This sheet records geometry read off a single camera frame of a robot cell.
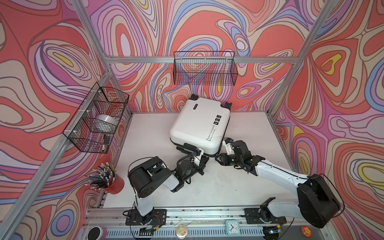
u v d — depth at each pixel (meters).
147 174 0.51
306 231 0.69
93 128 0.73
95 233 0.65
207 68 0.96
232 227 0.69
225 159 0.75
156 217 0.73
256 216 0.73
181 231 0.69
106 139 0.73
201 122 0.87
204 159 0.82
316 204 0.41
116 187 0.75
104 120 0.72
